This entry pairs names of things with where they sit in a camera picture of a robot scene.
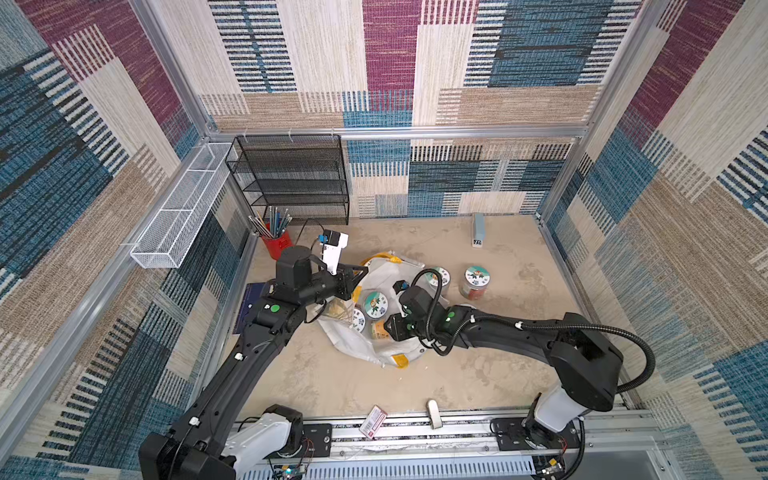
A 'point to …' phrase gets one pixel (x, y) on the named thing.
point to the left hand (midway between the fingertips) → (368, 270)
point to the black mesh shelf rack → (301, 178)
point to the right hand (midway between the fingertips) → (393, 328)
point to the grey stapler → (478, 230)
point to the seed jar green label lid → (433, 278)
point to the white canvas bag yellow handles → (359, 321)
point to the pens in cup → (274, 225)
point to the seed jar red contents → (476, 281)
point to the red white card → (373, 421)
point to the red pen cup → (278, 244)
